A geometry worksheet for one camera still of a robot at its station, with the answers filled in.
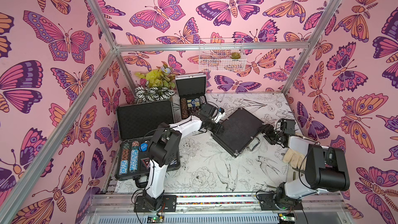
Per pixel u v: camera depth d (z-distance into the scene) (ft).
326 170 1.48
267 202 2.39
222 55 3.11
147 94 2.99
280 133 2.72
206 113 2.55
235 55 3.02
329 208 2.39
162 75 3.30
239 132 3.02
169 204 2.40
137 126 3.04
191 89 3.48
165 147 1.72
